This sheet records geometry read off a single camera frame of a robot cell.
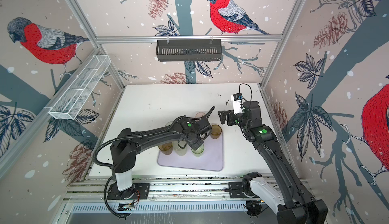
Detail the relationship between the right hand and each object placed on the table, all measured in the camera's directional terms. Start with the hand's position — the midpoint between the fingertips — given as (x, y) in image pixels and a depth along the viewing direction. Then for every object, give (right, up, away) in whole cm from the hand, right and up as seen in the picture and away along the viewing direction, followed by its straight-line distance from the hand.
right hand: (225, 111), depth 75 cm
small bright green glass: (-14, -23, +6) cm, 28 cm away
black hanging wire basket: (-21, +41, +31) cm, 56 cm away
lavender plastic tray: (-6, -28, +8) cm, 30 cm away
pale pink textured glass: (-13, -4, +21) cm, 25 cm away
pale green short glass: (-32, -9, +15) cm, 37 cm away
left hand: (-15, -18, +6) cm, 24 cm away
